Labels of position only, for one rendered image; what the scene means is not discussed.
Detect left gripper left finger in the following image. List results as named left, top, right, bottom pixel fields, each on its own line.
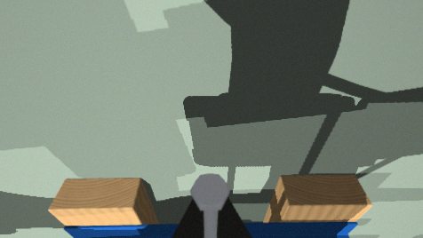
left=172, top=199, right=204, bottom=238

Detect white metal rod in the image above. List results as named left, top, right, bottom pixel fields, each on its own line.
left=190, top=173, right=230, bottom=238

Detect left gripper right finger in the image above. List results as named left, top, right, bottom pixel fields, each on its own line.
left=217, top=197, right=252, bottom=238

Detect light brown wooden block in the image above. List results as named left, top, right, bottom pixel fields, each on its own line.
left=48, top=178, right=159, bottom=226
left=263, top=175, right=372, bottom=222

